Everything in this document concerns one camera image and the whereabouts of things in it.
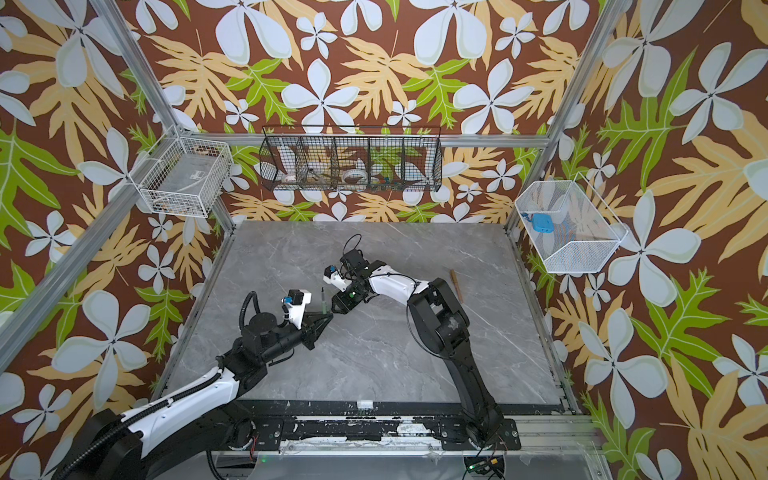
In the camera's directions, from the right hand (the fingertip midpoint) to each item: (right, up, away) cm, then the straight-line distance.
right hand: (336, 304), depth 95 cm
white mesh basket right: (+69, +22, -17) cm, 74 cm away
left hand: (+1, +1, -17) cm, 17 cm away
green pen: (0, +3, -19) cm, 20 cm away
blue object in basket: (+61, +26, -9) cm, 67 cm away
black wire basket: (+3, +48, +2) cm, 48 cm away
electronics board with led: (+41, -37, -22) cm, 59 cm away
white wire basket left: (-44, +39, -9) cm, 60 cm away
